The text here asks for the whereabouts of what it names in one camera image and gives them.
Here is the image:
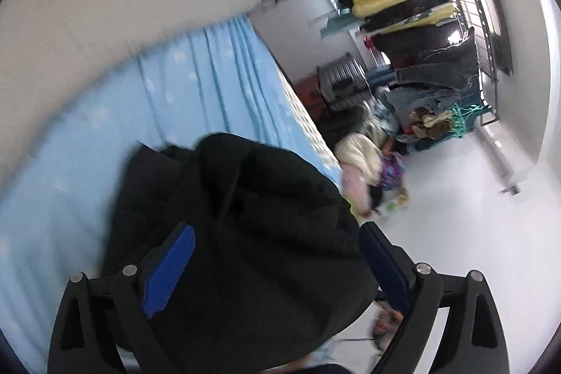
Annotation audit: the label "red suitcase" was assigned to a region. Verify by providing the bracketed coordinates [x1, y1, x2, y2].
[291, 78, 327, 117]

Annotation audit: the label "person's sandalled foot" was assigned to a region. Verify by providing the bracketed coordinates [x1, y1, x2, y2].
[372, 299, 405, 340]

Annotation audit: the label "light blue hanging garment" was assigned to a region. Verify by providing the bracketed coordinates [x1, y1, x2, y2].
[320, 12, 365, 38]

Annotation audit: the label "black puffer jacket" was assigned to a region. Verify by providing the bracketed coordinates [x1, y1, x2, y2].
[101, 132, 380, 373]

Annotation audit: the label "white green dotted board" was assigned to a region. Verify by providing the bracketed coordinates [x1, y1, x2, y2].
[351, 190, 411, 222]

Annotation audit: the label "dark denim jacket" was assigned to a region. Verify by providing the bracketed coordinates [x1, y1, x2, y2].
[394, 33, 479, 89]

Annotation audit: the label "light denim clothing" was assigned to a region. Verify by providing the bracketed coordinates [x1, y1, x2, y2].
[386, 87, 457, 126]

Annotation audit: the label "black bag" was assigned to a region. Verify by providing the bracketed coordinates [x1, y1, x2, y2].
[324, 104, 374, 135]

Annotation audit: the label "metal ceiling drying rack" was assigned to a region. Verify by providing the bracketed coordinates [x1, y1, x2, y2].
[421, 0, 514, 128]

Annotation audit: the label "cream fleece blanket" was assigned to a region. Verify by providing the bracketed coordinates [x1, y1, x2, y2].
[335, 133, 385, 183]

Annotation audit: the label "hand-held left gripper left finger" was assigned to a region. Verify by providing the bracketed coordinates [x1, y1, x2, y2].
[47, 223, 196, 374]

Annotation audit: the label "purple patterned garment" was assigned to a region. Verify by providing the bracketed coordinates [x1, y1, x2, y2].
[379, 152, 407, 191]

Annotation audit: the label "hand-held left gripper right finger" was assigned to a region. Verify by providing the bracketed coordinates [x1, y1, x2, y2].
[358, 220, 511, 374]

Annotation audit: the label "green clip hanger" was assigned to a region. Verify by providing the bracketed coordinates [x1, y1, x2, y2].
[444, 102, 485, 139]

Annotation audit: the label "dark hanging coat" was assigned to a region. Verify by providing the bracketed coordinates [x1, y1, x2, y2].
[372, 23, 475, 60]

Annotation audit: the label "grey ribbed suitcase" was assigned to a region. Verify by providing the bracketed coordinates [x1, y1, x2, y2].
[316, 54, 374, 110]

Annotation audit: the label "light blue bed sheet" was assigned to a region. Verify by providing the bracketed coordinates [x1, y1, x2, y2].
[0, 15, 345, 371]

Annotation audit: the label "hanging brown socks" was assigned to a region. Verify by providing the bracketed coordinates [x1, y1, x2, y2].
[412, 113, 453, 139]

